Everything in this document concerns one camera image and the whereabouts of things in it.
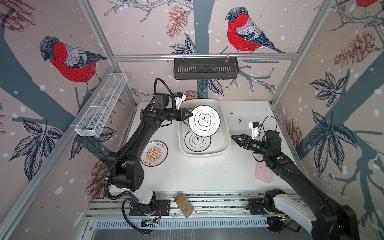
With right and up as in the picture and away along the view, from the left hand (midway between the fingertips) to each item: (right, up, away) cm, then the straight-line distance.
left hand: (191, 113), depth 77 cm
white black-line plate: (+3, -19, +20) cm, 28 cm away
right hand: (+22, -13, -1) cm, 26 cm away
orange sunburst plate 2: (-24, -25, +15) cm, 38 cm away
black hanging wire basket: (-5, +34, +29) cm, 45 cm away
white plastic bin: (+19, -18, +20) cm, 33 cm away
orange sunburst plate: (-2, -4, -1) cm, 5 cm away
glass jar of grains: (-2, -45, -8) cm, 46 cm away
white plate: (+8, -4, +2) cm, 9 cm away
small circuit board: (-20, -54, -6) cm, 58 cm away
